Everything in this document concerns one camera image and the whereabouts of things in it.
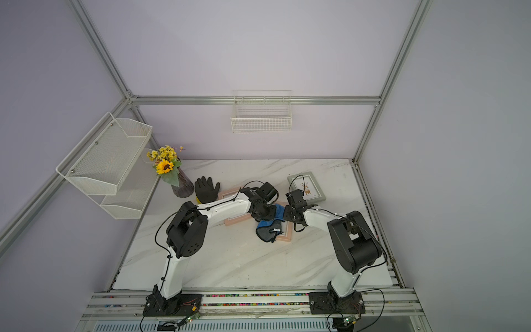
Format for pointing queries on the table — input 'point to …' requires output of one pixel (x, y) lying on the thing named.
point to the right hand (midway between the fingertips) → (291, 216)
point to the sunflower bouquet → (166, 163)
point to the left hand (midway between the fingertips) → (270, 219)
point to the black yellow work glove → (205, 191)
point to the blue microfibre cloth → (267, 230)
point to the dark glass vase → (185, 187)
